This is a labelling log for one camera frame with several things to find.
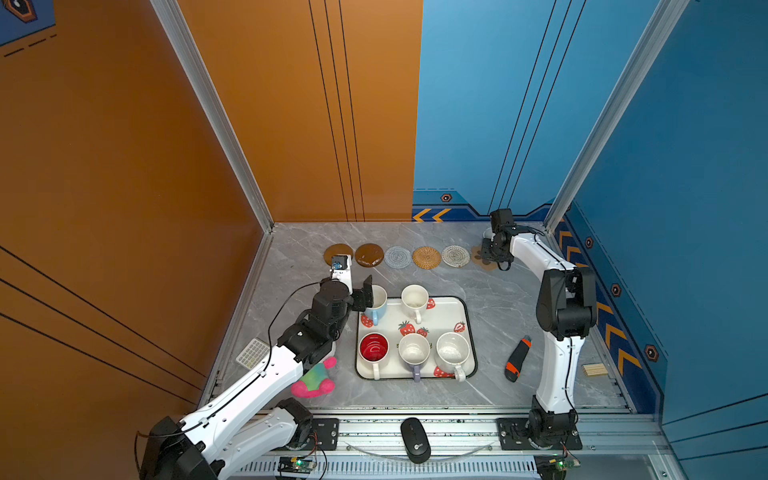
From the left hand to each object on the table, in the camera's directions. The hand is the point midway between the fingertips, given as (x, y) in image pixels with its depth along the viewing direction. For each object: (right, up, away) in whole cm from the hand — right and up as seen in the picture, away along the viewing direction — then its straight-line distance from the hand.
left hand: (357, 274), depth 77 cm
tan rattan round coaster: (+21, +4, +32) cm, 39 cm away
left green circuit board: (-14, -45, -6) cm, 48 cm away
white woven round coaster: (+32, +4, +32) cm, 46 cm away
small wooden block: (+66, -27, +7) cm, 72 cm away
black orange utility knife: (+43, -25, +6) cm, 51 cm away
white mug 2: (+26, -23, +9) cm, 36 cm away
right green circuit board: (+47, -45, -6) cm, 66 cm away
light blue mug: (+5, -9, +11) cm, 15 cm away
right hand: (+42, +5, +26) cm, 50 cm away
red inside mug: (+4, -22, +9) cm, 24 cm away
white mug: (+16, -9, +15) cm, 24 cm away
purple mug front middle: (+15, -23, +10) cm, 30 cm away
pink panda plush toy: (-11, -28, 0) cm, 30 cm away
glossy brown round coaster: (0, +4, +32) cm, 33 cm away
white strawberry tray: (+25, -14, +19) cm, 35 cm away
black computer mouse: (+15, -40, -5) cm, 43 cm away
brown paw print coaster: (+43, +1, +29) cm, 52 cm away
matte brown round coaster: (-13, +7, +36) cm, 38 cm away
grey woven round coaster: (+11, +4, +32) cm, 34 cm away
